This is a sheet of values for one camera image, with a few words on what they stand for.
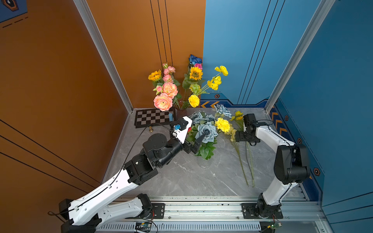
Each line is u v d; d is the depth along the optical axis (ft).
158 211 2.42
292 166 1.57
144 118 3.60
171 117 3.53
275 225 2.28
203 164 2.92
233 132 3.18
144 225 2.35
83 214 1.26
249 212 2.38
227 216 2.38
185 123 1.50
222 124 2.17
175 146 1.62
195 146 1.66
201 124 2.11
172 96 2.12
